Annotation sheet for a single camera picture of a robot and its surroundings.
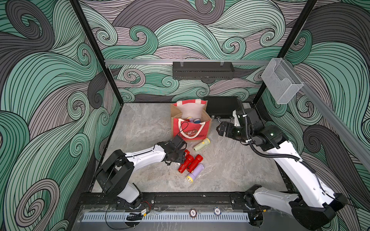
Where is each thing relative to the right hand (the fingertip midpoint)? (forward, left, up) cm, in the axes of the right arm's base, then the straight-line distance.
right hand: (222, 131), depth 70 cm
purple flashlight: (+24, +14, -20) cm, 35 cm away
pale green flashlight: (+6, +6, -25) cm, 26 cm away
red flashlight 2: (-4, +11, -24) cm, 27 cm away
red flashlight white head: (0, +18, -25) cm, 31 cm away
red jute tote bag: (+10, +14, -16) cm, 24 cm away
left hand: (-3, +22, -24) cm, 32 cm away
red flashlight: (-5, +17, -25) cm, 30 cm away
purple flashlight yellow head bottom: (-15, +15, -23) cm, 31 cm away
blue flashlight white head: (+21, +10, -19) cm, 29 cm away
